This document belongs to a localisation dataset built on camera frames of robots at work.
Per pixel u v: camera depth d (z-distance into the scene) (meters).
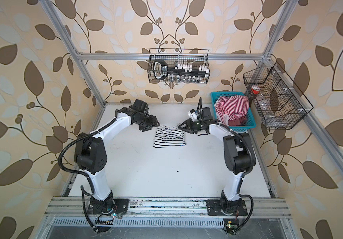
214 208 0.73
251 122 0.98
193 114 0.89
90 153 0.50
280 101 0.73
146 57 0.91
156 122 0.83
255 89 0.87
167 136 0.99
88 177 0.54
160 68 0.83
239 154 0.50
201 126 0.74
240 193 0.59
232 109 1.03
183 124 0.89
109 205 0.67
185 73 0.83
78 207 0.76
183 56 0.90
